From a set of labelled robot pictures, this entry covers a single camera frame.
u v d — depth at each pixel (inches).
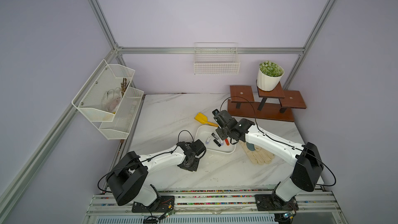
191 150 24.7
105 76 31.6
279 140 19.1
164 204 29.0
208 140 37.6
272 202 25.6
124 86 31.6
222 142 36.9
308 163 16.8
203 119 41.0
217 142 37.0
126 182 16.6
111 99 30.7
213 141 37.6
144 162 18.0
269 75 32.3
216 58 37.6
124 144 38.4
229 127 24.1
